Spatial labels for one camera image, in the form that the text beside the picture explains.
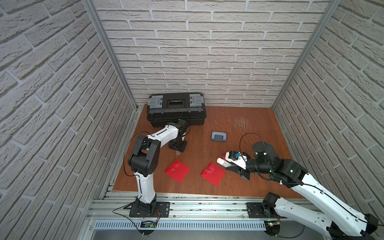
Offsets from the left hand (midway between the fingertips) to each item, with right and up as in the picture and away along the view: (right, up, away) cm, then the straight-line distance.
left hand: (180, 147), depth 94 cm
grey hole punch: (+26, +6, +7) cm, 27 cm away
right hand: (+26, -3, -27) cm, 38 cm away
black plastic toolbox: (-10, +25, 0) cm, 27 cm away
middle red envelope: (+21, -15, -8) cm, 27 cm away
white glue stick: (+23, -1, -31) cm, 39 cm away
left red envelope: (-1, -13, -6) cm, 15 cm away
